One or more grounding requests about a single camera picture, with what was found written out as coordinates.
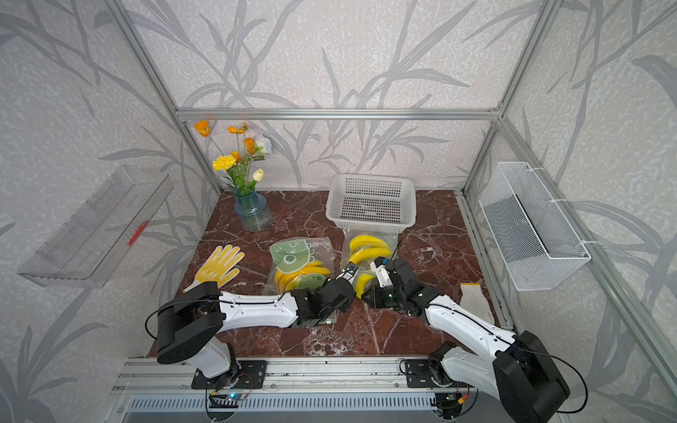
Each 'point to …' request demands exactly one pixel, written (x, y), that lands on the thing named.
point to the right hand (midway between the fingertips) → (361, 297)
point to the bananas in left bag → (286, 281)
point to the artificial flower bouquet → (238, 164)
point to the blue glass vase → (252, 211)
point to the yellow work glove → (219, 267)
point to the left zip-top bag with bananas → (299, 263)
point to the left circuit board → (229, 400)
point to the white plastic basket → (371, 204)
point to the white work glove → (474, 300)
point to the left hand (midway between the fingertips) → (352, 286)
